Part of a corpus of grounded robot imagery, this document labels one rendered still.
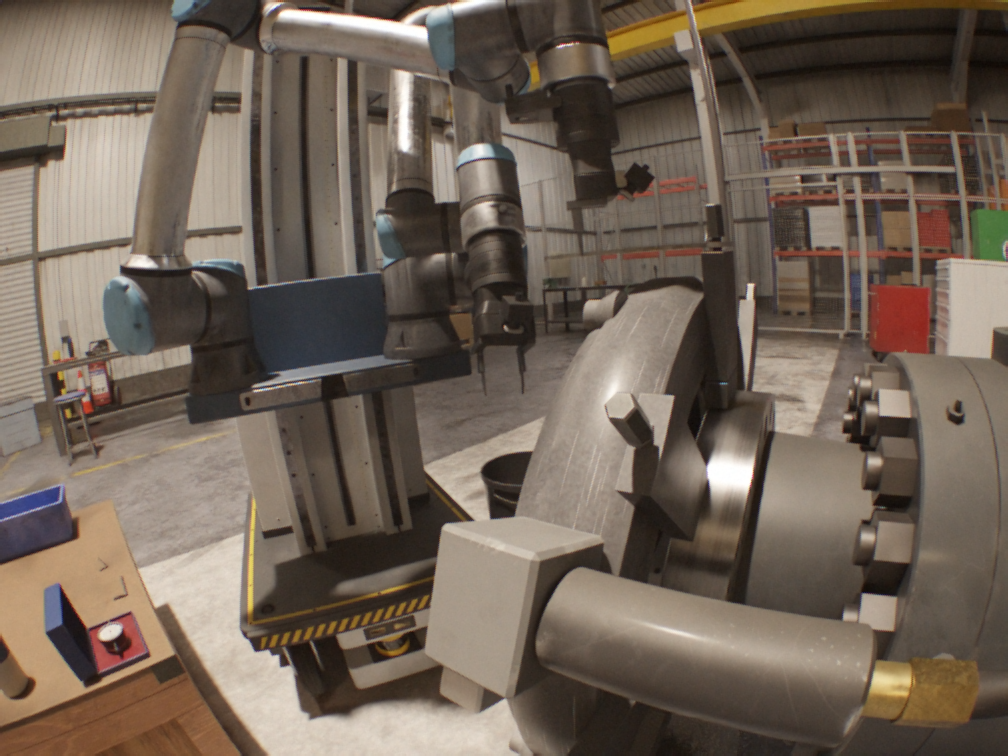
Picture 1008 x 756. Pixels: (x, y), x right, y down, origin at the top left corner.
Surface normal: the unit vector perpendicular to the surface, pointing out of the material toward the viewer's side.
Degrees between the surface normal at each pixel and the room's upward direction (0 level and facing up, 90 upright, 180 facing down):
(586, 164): 74
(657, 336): 43
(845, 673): 36
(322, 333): 90
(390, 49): 117
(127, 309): 95
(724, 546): 59
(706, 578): 68
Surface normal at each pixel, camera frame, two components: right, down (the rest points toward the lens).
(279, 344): 0.46, 0.14
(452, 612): -0.59, -0.18
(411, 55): -0.42, 0.64
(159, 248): 0.66, 0.33
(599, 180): -0.13, 0.27
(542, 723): -0.62, 0.22
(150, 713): 0.79, 0.05
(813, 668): -0.42, -0.67
